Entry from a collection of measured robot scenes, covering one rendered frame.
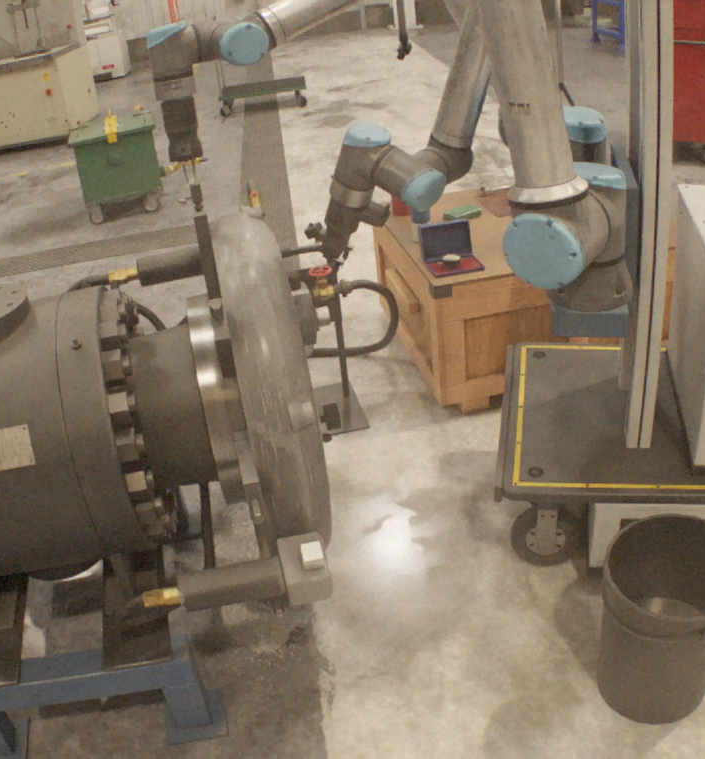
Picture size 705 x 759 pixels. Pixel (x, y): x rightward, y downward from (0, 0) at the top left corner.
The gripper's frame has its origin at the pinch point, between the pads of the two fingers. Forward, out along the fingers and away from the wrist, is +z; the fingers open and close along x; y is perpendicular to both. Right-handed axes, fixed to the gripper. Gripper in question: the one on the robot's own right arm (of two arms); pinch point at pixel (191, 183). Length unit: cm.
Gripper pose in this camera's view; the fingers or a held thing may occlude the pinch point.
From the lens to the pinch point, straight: 192.0
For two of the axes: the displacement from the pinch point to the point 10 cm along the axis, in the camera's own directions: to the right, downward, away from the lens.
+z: 1.3, 8.9, 4.4
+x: 9.8, -1.7, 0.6
